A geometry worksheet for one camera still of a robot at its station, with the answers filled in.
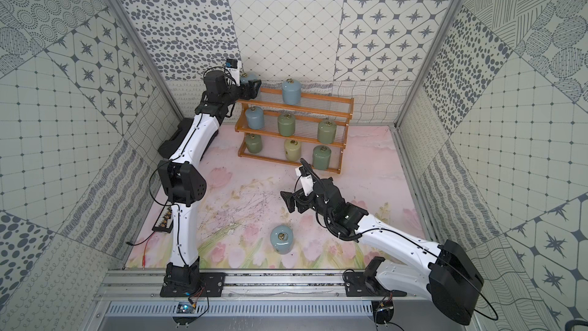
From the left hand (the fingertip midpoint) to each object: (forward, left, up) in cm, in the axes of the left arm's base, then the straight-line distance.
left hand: (262, 79), depth 87 cm
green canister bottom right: (-16, -24, -27) cm, 40 cm away
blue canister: (-5, -12, -2) cm, 13 cm away
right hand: (-36, -14, -20) cm, 44 cm away
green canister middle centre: (-9, -9, -14) cm, 20 cm away
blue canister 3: (-6, +4, -15) cm, 16 cm away
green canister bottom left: (-8, +7, -29) cm, 31 cm away
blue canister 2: (-51, -10, -28) cm, 59 cm away
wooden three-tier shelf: (-9, -20, -8) cm, 23 cm away
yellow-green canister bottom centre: (-12, -11, -28) cm, 33 cm away
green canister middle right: (-14, -26, -15) cm, 33 cm away
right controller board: (-69, -43, -41) cm, 91 cm away
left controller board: (-70, +20, -39) cm, 82 cm away
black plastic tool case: (-11, +48, -30) cm, 57 cm away
